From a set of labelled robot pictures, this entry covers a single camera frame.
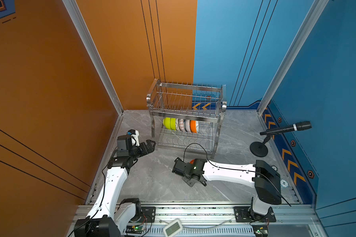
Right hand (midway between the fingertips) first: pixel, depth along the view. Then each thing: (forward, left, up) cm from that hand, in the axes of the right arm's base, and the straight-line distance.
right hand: (191, 175), depth 81 cm
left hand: (+14, +23, +11) cm, 29 cm away
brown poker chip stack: (+4, -47, 0) cm, 48 cm away
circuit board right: (-24, -33, -8) cm, 42 cm away
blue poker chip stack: (-4, -49, 0) cm, 49 cm away
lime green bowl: (+34, +16, +6) cm, 38 cm away
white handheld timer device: (-24, +9, -3) cm, 26 cm away
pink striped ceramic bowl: (+31, +2, +6) cm, 32 cm away
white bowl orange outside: (+30, -3, +6) cm, 31 cm away
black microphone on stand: (+19, -46, -5) cm, 50 cm away
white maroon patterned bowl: (+31, +9, +6) cm, 33 cm away
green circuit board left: (-24, +28, -6) cm, 37 cm away
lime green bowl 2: (+32, +11, +7) cm, 34 cm away
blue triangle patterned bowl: (+31, +6, +6) cm, 32 cm away
